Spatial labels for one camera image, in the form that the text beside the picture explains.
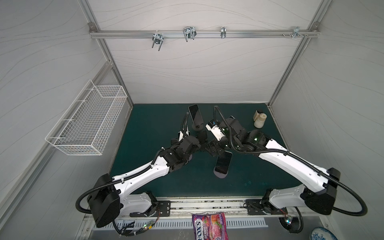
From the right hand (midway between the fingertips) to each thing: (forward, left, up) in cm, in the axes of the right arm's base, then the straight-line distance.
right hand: (211, 138), depth 71 cm
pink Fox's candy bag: (-33, 0, -22) cm, 40 cm away
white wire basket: (0, +59, +8) cm, 60 cm away
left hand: (+5, +12, -7) cm, 15 cm away
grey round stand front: (-9, -6, -22) cm, 25 cm away
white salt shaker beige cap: (+28, -35, -20) cm, 49 cm away
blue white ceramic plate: (-33, -50, -23) cm, 64 cm away
